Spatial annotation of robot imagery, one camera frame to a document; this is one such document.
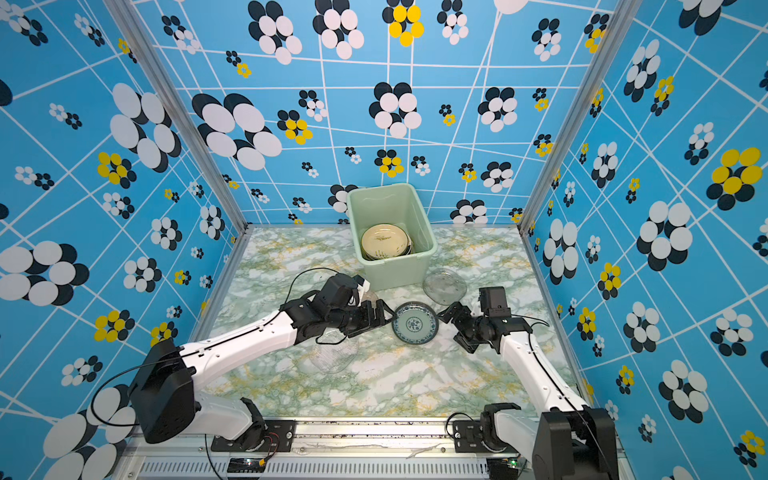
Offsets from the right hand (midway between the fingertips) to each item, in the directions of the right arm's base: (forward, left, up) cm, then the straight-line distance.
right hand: (446, 324), depth 84 cm
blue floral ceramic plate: (+4, +8, -8) cm, 13 cm away
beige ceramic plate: (+35, +19, -3) cm, 40 cm away
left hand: (-3, +16, +8) cm, 18 cm away
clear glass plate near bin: (+18, -2, -8) cm, 20 cm away
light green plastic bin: (+47, +13, +5) cm, 49 cm away
